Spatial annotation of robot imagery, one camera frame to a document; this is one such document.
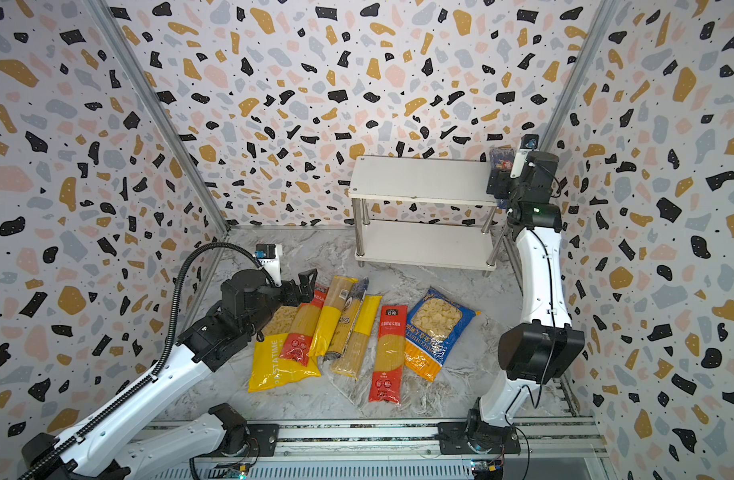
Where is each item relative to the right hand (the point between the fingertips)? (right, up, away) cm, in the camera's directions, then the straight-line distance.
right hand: (510, 160), depth 73 cm
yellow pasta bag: (-63, -55, +8) cm, 83 cm away
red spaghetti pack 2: (-29, -52, +12) cm, 61 cm away
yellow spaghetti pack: (-41, -52, +12) cm, 67 cm away
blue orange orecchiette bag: (-15, -45, +17) cm, 50 cm away
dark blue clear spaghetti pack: (-42, -42, +17) cm, 62 cm away
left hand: (-51, -26, -3) cm, 57 cm away
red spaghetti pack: (-55, -49, +10) cm, 74 cm away
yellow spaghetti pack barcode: (-46, -36, +24) cm, 63 cm away
